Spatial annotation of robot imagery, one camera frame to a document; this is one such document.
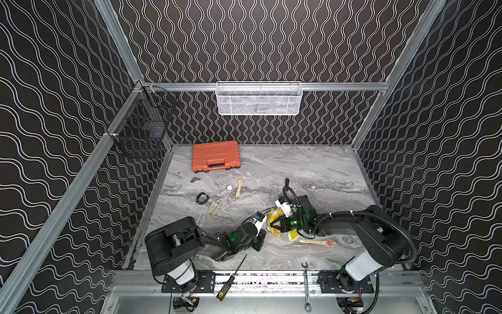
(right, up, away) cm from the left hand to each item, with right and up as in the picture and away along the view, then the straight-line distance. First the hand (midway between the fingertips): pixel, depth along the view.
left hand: (268, 239), depth 85 cm
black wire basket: (-61, +47, +11) cm, 78 cm away
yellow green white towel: (+3, +9, +5) cm, 11 cm away
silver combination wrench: (+13, -18, -15) cm, 27 cm away
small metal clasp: (-38, +25, +19) cm, 49 cm away
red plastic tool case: (-27, +37, +25) cm, 53 cm away
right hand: (+3, +5, +4) cm, 7 cm away
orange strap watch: (+26, -1, -1) cm, 26 cm away
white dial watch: (-19, +21, +16) cm, 32 cm away
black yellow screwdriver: (-16, -12, -11) cm, 23 cm away
